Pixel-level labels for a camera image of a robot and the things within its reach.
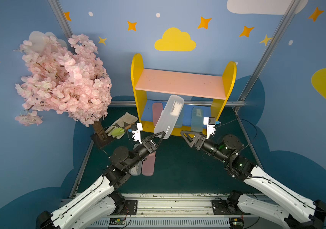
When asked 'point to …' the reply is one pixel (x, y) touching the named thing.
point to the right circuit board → (236, 223)
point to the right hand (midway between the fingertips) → (185, 131)
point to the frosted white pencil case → (137, 170)
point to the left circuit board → (117, 221)
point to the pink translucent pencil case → (148, 165)
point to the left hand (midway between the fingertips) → (164, 132)
